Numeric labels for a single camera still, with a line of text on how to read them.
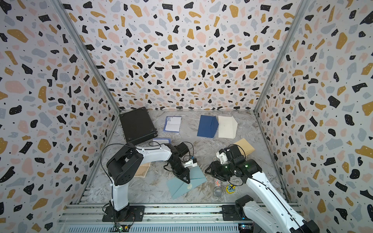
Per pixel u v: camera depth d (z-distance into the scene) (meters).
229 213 0.73
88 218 0.73
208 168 0.72
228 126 1.13
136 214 0.74
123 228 0.71
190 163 0.83
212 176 0.66
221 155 0.72
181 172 0.78
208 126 1.14
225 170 0.63
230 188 0.81
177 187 0.83
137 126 1.07
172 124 1.14
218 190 0.78
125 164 0.50
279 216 0.41
